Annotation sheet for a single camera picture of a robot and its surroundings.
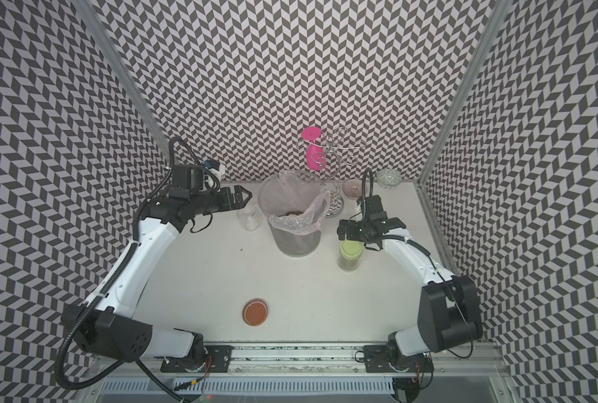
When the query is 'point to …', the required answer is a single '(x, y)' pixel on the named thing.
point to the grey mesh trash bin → (290, 242)
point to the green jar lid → (350, 249)
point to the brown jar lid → (254, 312)
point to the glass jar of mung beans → (250, 219)
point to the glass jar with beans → (348, 265)
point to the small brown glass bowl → (352, 188)
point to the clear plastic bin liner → (295, 199)
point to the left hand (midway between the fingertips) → (240, 199)
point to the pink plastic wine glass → (315, 155)
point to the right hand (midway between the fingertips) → (350, 235)
